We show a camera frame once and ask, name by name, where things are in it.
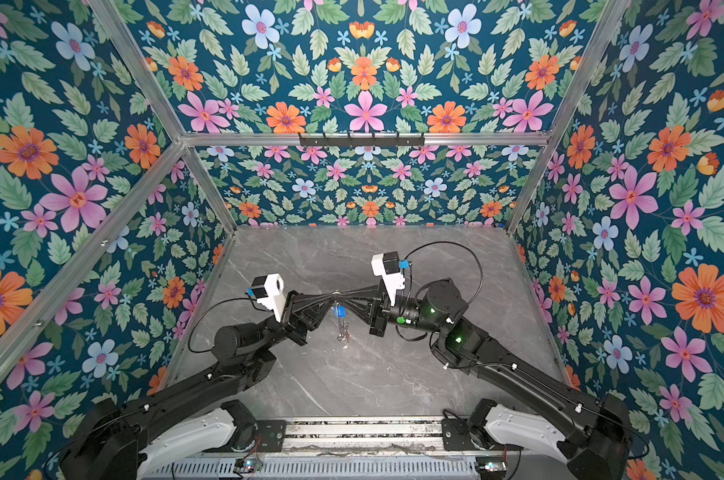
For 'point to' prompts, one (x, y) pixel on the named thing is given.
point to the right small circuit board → (490, 463)
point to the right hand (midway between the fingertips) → (342, 297)
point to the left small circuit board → (244, 465)
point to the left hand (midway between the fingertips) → (330, 302)
